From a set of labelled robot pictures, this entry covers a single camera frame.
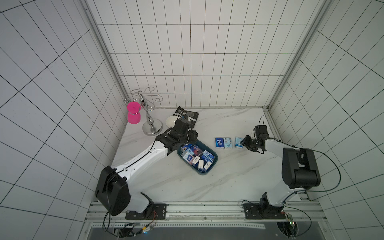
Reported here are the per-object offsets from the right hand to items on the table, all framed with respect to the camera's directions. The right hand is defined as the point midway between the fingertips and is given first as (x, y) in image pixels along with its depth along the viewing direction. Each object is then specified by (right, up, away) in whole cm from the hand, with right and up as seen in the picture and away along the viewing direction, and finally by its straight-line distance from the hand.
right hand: (237, 141), depth 97 cm
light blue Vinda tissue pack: (-7, -1, -1) cm, 7 cm away
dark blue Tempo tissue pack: (-12, -1, -2) cm, 13 cm away
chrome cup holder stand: (-60, +9, +9) cm, 61 cm away
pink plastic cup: (-63, +20, -16) cm, 68 cm away
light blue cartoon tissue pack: (0, -2, -1) cm, 2 cm away
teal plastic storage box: (-27, -8, -8) cm, 29 cm away
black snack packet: (-39, +19, +17) cm, 47 cm away
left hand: (-30, +4, -16) cm, 34 cm away
